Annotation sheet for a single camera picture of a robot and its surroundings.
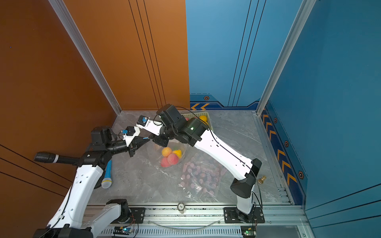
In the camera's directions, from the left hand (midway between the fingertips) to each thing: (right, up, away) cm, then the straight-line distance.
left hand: (148, 137), depth 71 cm
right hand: (+4, +3, -6) cm, 8 cm away
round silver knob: (+16, -34, 0) cm, 37 cm away
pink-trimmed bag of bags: (+26, -24, +13) cm, 38 cm away
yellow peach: (+5, -10, +16) cm, 20 cm away
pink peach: (+5, -16, +14) cm, 22 cm away
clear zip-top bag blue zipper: (0, -9, +16) cm, 18 cm away
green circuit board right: (+48, -46, 0) cm, 66 cm away
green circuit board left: (-13, -45, 0) cm, 47 cm away
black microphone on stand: (-39, -8, -9) cm, 40 cm away
